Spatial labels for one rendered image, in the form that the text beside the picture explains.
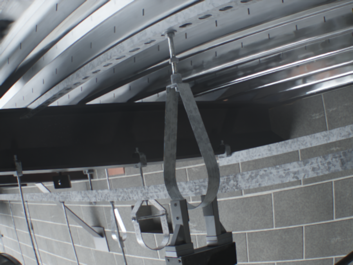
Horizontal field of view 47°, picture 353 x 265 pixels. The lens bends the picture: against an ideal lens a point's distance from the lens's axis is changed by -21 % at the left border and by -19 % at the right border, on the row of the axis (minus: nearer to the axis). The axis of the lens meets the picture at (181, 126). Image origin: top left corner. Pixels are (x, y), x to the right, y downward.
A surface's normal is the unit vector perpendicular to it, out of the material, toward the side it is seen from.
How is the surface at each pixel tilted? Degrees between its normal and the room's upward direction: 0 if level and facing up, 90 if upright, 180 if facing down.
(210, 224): 90
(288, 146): 90
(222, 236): 90
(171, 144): 106
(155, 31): 90
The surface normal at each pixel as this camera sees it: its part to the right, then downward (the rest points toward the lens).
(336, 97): -0.76, 0.04
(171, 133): 0.65, 0.11
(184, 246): 0.63, -0.17
